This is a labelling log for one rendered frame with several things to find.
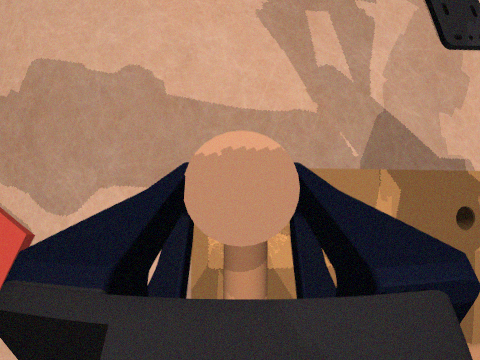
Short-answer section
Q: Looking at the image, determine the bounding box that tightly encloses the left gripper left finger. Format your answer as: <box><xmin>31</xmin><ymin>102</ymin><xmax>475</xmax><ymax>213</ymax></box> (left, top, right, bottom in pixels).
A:
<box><xmin>4</xmin><ymin>162</ymin><xmax>194</xmax><ymax>298</ymax></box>

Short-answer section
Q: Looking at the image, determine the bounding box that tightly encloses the red flat rectangular block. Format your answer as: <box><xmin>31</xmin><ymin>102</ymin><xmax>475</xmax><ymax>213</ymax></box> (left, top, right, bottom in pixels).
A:
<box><xmin>0</xmin><ymin>207</ymin><xmax>34</xmax><ymax>290</ymax></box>

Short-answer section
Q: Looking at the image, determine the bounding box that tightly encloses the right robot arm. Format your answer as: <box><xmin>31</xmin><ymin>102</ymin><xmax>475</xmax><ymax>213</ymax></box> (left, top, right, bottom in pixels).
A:
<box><xmin>425</xmin><ymin>0</ymin><xmax>480</xmax><ymax>50</ymax></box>

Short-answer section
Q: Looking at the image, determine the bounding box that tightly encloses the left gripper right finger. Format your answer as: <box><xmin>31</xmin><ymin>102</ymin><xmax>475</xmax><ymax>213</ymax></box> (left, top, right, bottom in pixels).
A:
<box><xmin>290</xmin><ymin>163</ymin><xmax>480</xmax><ymax>324</ymax></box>

